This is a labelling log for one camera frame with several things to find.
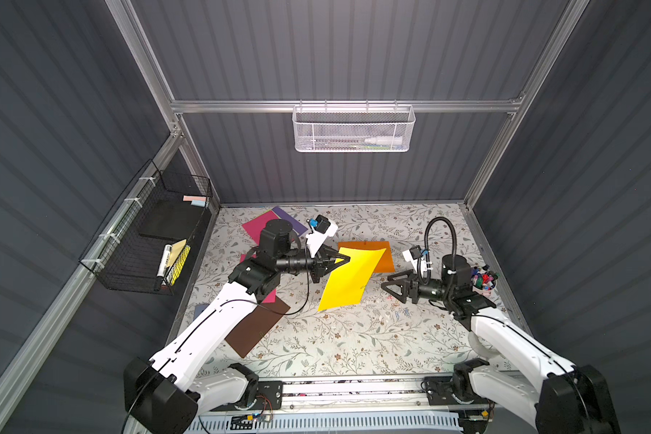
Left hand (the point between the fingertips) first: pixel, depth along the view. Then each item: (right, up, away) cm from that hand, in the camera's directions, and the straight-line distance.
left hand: (346, 260), depth 65 cm
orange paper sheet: (+11, -2, +9) cm, 14 cm away
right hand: (+14, -8, +12) cm, 20 cm away
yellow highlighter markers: (-39, -1, -4) cm, 39 cm away
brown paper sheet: (-28, -24, +22) cm, 43 cm away
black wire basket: (-56, +13, +14) cm, 59 cm away
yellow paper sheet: (+1, -7, +7) cm, 10 cm away
